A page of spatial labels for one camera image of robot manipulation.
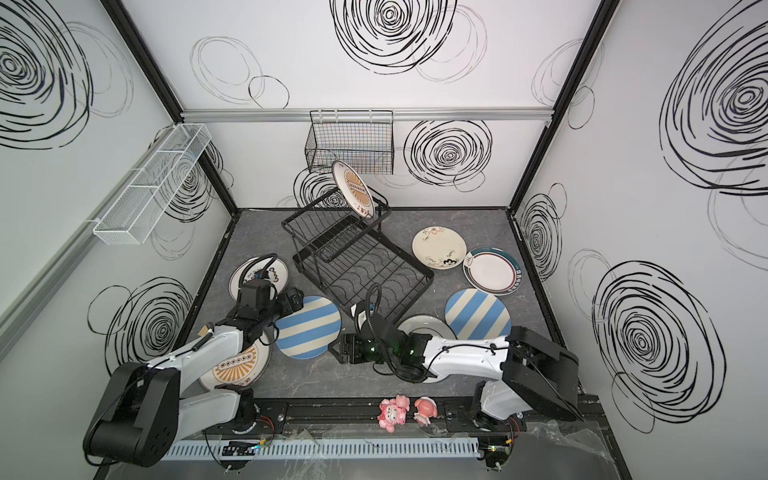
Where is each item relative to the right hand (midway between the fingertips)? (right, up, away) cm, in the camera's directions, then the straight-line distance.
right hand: (333, 353), depth 74 cm
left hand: (-15, +11, +17) cm, 25 cm away
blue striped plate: (+41, +5, +17) cm, 45 cm away
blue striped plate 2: (-11, 0, +13) cm, 17 cm away
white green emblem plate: (+26, +3, +14) cm, 30 cm away
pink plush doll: (+15, -13, -2) cm, 20 cm away
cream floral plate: (+33, +25, +35) cm, 54 cm away
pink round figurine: (+24, -14, -1) cm, 27 cm away
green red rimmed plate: (+50, +17, +29) cm, 61 cm away
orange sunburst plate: (+4, +43, +13) cm, 45 cm away
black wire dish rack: (+1, +21, +28) cm, 35 cm away
